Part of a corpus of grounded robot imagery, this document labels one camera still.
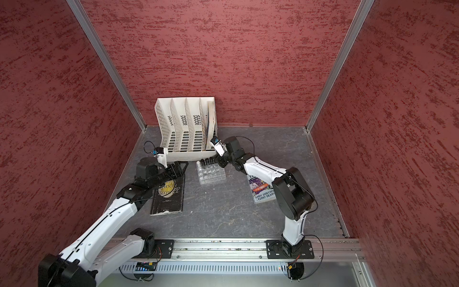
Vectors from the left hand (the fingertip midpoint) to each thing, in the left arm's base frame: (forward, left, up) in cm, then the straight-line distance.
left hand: (182, 167), depth 80 cm
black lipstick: (+9, -7, -10) cm, 15 cm away
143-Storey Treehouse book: (-4, -37, -16) cm, 41 cm away
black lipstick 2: (+10, -9, -10) cm, 16 cm away
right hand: (+11, -15, -6) cm, 20 cm away
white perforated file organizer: (+39, +8, -13) cm, 42 cm away
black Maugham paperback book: (-8, +10, -17) cm, 21 cm away
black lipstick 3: (+10, -11, -10) cm, 18 cm away
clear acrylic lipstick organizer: (+7, -10, -17) cm, 21 cm away
